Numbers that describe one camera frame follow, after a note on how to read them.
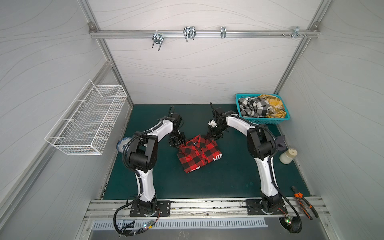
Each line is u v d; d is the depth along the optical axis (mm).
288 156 840
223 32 783
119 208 635
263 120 1030
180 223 702
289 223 720
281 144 968
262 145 592
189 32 764
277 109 1043
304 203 748
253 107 1080
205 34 781
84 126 683
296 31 765
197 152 903
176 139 787
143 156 512
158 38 800
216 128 883
